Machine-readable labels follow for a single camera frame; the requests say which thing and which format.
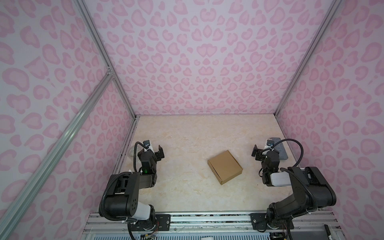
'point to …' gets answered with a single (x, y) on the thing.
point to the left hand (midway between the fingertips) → (152, 145)
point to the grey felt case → (280, 147)
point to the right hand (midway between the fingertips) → (264, 145)
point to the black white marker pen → (329, 234)
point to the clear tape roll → (131, 150)
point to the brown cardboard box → (225, 166)
